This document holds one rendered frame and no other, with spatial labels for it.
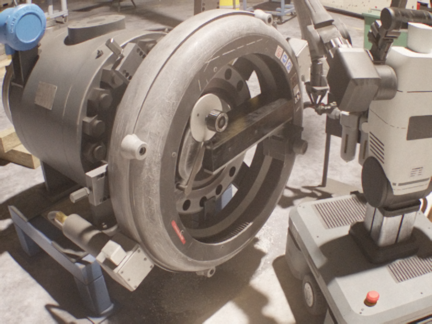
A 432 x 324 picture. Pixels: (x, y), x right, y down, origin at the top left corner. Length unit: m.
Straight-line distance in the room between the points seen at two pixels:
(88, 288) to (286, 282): 0.73
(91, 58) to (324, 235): 0.93
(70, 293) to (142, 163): 0.87
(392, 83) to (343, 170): 1.35
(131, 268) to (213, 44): 0.56
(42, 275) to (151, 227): 0.88
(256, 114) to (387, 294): 0.65
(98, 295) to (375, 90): 1.09
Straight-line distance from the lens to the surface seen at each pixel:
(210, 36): 1.02
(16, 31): 1.48
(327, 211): 1.59
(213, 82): 1.24
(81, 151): 1.29
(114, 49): 0.98
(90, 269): 1.44
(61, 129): 1.34
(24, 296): 1.75
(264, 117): 1.22
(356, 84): 1.01
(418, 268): 1.41
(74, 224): 1.22
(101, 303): 1.56
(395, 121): 1.15
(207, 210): 1.38
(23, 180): 2.53
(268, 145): 1.30
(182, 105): 0.97
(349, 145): 1.94
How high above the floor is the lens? 1.16
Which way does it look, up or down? 28 degrees down
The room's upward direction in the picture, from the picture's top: 1 degrees counter-clockwise
